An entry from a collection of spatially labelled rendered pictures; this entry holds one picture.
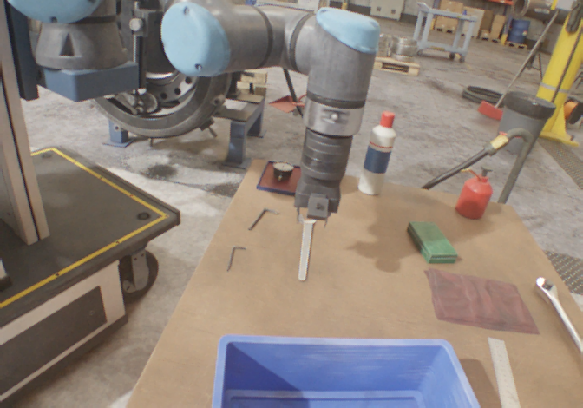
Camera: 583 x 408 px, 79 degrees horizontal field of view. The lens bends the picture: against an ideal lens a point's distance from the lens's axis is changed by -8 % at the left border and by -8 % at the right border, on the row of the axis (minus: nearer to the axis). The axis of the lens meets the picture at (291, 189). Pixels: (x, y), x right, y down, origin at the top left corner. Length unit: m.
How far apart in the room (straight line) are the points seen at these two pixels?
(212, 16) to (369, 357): 0.47
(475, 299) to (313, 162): 0.43
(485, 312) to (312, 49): 0.57
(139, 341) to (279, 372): 0.76
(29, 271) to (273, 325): 0.62
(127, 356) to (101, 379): 0.09
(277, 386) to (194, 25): 0.47
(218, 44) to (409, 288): 0.57
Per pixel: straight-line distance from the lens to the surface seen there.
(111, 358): 1.23
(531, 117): 3.41
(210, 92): 1.68
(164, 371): 0.61
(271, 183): 1.03
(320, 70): 0.54
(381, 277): 0.80
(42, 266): 1.05
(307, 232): 0.86
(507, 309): 0.84
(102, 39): 0.88
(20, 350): 1.05
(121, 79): 0.90
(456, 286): 0.84
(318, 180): 0.61
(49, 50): 0.89
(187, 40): 0.50
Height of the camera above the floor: 0.97
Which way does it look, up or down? 30 degrees down
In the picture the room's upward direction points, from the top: 9 degrees clockwise
